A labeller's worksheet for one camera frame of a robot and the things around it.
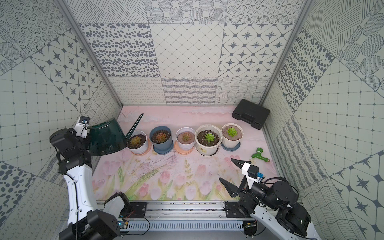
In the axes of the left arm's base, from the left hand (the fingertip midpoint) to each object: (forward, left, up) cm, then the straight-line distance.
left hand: (65, 130), depth 66 cm
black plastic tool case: (+39, -99, -28) cm, 111 cm away
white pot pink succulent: (+12, -52, -22) cm, 58 cm away
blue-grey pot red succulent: (+11, -37, -24) cm, 46 cm away
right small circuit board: (-31, -86, -37) cm, 99 cm away
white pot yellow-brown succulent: (+8, -24, -23) cm, 34 cm away
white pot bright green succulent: (+15, -81, -22) cm, 85 cm away
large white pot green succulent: (+12, -66, -21) cm, 70 cm away
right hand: (-14, -72, -5) cm, 73 cm away
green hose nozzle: (+7, -98, -33) cm, 104 cm away
